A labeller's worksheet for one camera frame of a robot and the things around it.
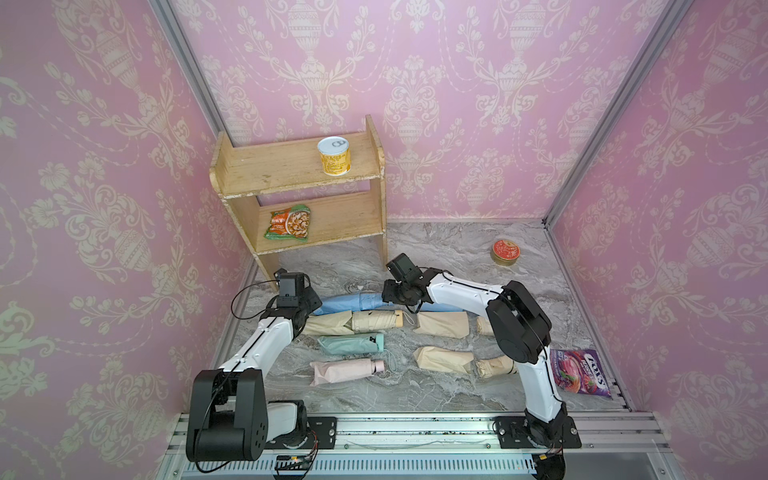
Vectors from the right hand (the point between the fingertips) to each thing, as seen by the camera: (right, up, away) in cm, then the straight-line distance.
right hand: (388, 295), depth 96 cm
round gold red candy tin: (+42, +14, +11) cm, 45 cm away
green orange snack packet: (-29, +23, -6) cm, 37 cm away
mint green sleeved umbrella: (-10, -12, -11) cm, 19 cm away
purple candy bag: (+52, -18, -16) cm, 57 cm away
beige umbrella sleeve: (-18, -8, -6) cm, 20 cm away
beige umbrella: (+29, -17, -15) cm, 37 cm away
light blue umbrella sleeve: (-15, -2, -3) cm, 16 cm away
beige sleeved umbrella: (-4, -7, -6) cm, 10 cm away
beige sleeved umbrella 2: (+15, -16, -13) cm, 25 cm away
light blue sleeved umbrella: (-7, -2, -1) cm, 8 cm away
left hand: (-23, 0, -5) cm, 24 cm away
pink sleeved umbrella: (-17, -18, -17) cm, 30 cm away
